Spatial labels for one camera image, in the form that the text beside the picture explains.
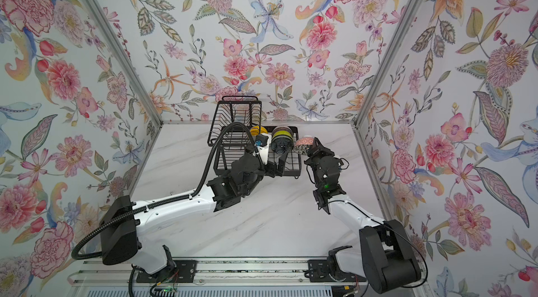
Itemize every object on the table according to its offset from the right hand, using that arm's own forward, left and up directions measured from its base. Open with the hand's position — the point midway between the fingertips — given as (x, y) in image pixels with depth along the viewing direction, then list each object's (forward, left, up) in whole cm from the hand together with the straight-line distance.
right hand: (312, 133), depth 79 cm
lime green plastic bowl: (+18, +11, -20) cm, 29 cm away
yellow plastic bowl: (+4, +22, -3) cm, 23 cm away
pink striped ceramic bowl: (+21, +11, -19) cm, 30 cm away
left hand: (-10, +12, +2) cm, 16 cm away
